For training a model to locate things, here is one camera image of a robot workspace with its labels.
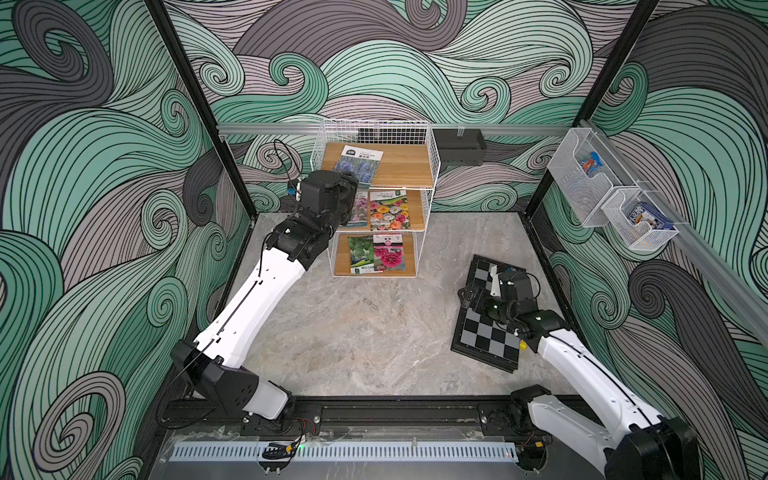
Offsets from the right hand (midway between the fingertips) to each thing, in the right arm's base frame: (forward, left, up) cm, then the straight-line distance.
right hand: (474, 298), depth 83 cm
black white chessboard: (-8, -2, -8) cm, 11 cm away
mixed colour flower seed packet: (+23, +24, +13) cm, 35 cm away
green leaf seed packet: (+25, +34, -9) cm, 43 cm away
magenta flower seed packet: (+25, +23, -10) cm, 35 cm away
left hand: (+14, +32, +33) cm, 49 cm away
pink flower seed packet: (+22, +32, +13) cm, 42 cm away
